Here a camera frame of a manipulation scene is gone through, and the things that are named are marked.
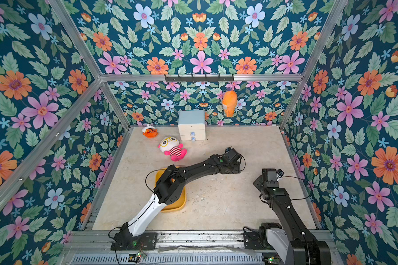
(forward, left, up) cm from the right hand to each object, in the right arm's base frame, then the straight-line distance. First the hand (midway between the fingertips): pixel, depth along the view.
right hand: (260, 181), depth 87 cm
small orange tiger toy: (+34, +70, +1) cm, 78 cm away
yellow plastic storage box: (-15, +42, +2) cm, 44 cm away
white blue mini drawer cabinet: (+32, +39, +10) cm, 52 cm away
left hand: (+9, +11, -2) cm, 14 cm away
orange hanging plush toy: (+39, +17, +22) cm, 48 cm away
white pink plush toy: (+21, +52, +3) cm, 57 cm away
